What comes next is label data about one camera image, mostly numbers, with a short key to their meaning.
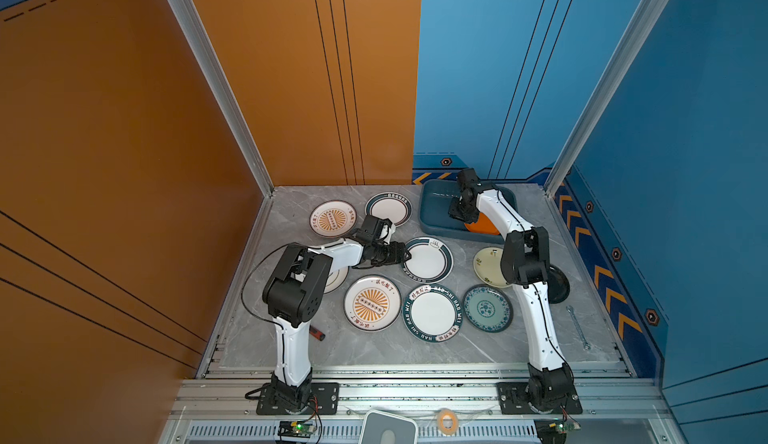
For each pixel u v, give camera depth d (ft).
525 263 2.16
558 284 3.01
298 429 2.32
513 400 2.38
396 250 2.85
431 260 3.27
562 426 2.28
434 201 3.76
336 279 3.09
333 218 3.60
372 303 2.93
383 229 2.77
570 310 2.91
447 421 2.33
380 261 2.85
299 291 1.73
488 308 2.92
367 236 2.63
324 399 2.43
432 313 2.87
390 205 3.76
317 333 2.73
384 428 2.15
